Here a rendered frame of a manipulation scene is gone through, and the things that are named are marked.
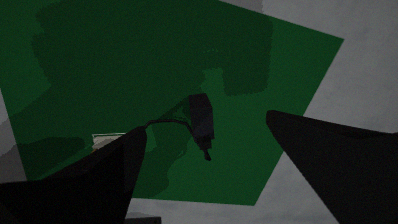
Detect black cooling fan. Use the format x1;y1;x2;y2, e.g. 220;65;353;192
124;217;162;224

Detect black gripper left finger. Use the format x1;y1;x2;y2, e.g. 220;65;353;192
0;126;147;224

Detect green circuit board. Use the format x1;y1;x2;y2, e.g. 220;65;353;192
0;0;345;206

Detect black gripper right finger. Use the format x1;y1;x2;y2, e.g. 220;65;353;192
266;110;398;224

